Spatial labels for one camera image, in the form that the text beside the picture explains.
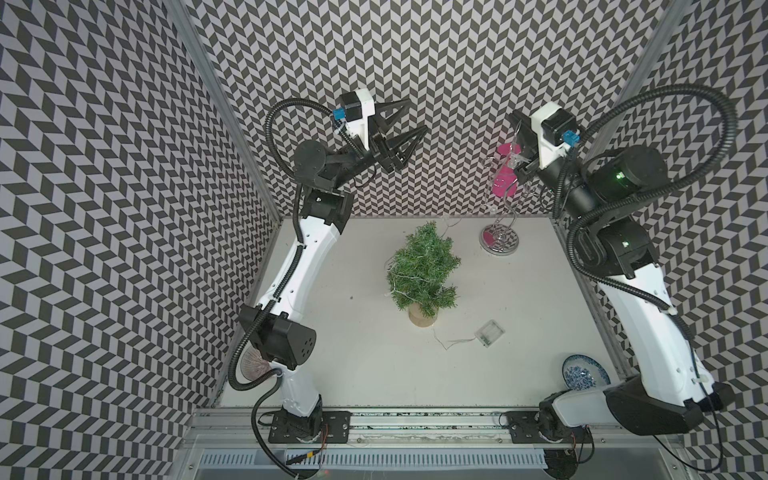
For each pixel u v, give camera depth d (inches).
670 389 14.5
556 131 13.7
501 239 42.9
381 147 19.1
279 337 17.9
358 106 16.9
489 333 34.9
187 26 28.6
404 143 19.0
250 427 25.6
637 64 30.2
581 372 31.6
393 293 29.5
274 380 21.1
